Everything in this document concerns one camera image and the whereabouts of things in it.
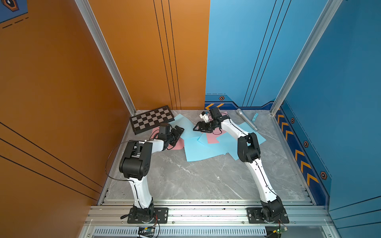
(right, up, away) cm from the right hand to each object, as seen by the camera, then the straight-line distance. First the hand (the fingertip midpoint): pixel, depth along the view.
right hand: (198, 129), depth 105 cm
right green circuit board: (+38, -46, -37) cm, 70 cm away
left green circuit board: (-26, -49, -34) cm, 65 cm away
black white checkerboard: (-35, +7, +6) cm, 37 cm away
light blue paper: (-9, +4, +4) cm, 11 cm away
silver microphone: (+35, +12, +10) cm, 38 cm away
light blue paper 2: (-2, -13, -9) cm, 16 cm away
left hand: (-11, 0, -5) cm, 12 cm away
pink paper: (+10, -5, -4) cm, 12 cm away
